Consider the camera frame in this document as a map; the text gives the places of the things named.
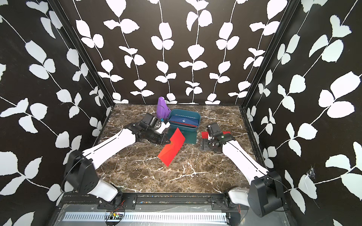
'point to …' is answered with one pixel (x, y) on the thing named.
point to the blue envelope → (185, 119)
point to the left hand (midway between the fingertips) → (170, 139)
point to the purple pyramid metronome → (163, 110)
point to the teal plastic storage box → (189, 132)
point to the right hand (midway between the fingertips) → (206, 142)
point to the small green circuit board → (115, 215)
